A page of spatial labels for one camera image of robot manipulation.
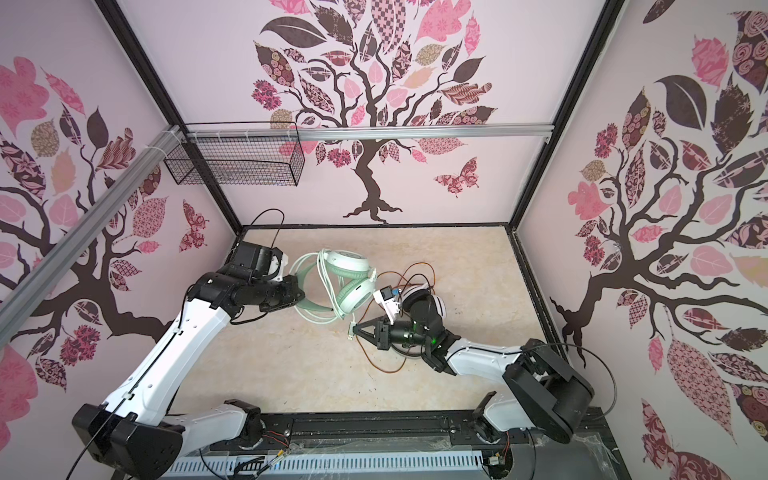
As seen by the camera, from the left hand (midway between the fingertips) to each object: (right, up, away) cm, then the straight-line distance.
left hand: (303, 299), depth 75 cm
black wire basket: (-41, +50, +47) cm, 80 cm away
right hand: (+14, -7, -2) cm, 16 cm away
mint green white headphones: (+10, +5, -9) cm, 15 cm away
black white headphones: (+33, 0, +17) cm, 37 cm away
